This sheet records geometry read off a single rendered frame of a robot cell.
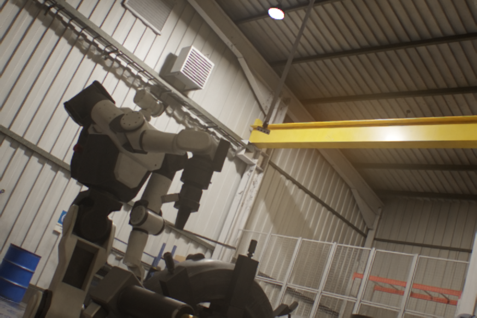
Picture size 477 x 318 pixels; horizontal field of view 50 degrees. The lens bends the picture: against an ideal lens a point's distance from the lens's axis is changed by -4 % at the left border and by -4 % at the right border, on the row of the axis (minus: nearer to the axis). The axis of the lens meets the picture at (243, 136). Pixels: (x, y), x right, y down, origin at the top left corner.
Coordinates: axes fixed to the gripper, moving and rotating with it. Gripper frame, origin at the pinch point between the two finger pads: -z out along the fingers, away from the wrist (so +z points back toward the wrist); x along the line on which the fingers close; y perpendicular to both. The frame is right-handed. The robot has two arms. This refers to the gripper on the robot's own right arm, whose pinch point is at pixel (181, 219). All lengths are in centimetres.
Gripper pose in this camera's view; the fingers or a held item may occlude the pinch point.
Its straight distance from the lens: 157.4
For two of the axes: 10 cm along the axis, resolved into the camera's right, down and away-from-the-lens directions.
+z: 3.0, -9.1, 3.0
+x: 3.6, -1.8, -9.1
